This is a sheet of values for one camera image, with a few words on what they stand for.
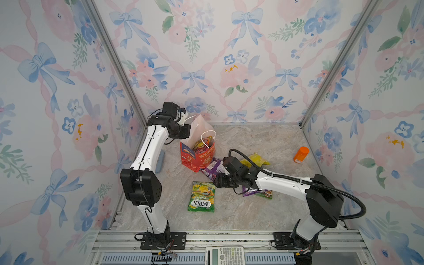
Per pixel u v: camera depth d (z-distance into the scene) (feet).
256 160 3.12
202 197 2.75
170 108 2.16
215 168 3.06
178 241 2.48
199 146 3.09
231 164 2.14
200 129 3.12
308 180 1.58
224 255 2.28
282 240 2.41
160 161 3.26
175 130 2.31
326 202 1.46
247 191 2.83
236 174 2.14
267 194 2.84
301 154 3.12
